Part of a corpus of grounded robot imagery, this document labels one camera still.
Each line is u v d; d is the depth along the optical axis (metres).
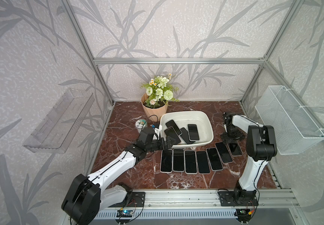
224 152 0.92
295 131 0.59
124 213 0.71
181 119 1.07
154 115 0.96
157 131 0.75
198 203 0.73
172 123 1.05
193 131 1.01
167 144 0.71
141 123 0.96
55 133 0.64
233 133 0.82
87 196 0.39
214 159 0.86
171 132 1.03
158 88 0.85
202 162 0.87
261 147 0.53
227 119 0.77
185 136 0.97
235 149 0.92
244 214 0.73
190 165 0.85
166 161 1.09
